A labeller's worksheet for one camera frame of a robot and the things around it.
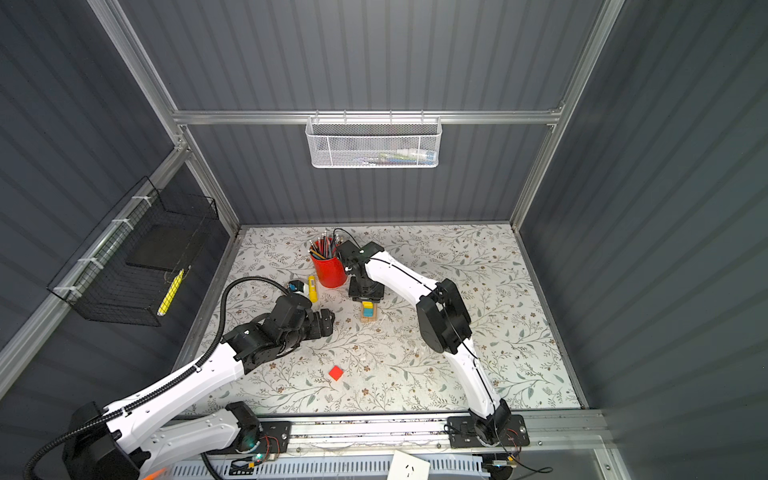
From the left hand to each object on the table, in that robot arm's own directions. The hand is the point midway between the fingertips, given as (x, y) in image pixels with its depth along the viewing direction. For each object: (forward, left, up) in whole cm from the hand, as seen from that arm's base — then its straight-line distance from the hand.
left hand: (323, 317), depth 80 cm
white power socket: (-33, -20, -10) cm, 40 cm away
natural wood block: (+6, -10, -13) cm, 17 cm away
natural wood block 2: (+6, -14, -13) cm, 20 cm away
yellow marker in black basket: (+3, +33, +13) cm, 36 cm away
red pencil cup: (+21, +1, -7) cm, 22 cm away
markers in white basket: (+44, -25, +21) cm, 54 cm away
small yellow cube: (+8, -12, -7) cm, 16 cm away
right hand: (+9, -11, -9) cm, 17 cm away
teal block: (+7, -12, -10) cm, 17 cm away
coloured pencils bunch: (+26, +2, -1) cm, 26 cm away
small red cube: (-10, -2, -15) cm, 18 cm away
